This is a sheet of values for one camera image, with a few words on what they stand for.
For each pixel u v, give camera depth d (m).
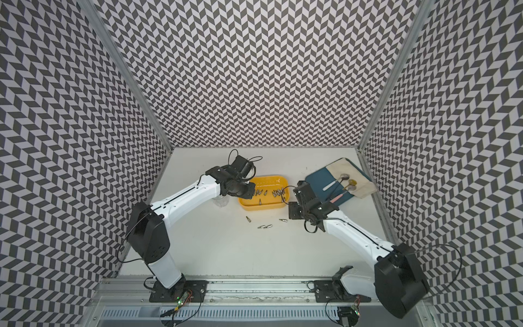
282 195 0.99
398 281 0.40
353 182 1.03
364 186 0.99
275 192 0.99
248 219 0.92
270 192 0.99
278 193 0.99
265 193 0.99
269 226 0.87
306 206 0.64
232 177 0.63
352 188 1.00
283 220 0.91
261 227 0.87
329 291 0.74
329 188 0.98
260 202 0.96
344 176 1.05
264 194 0.99
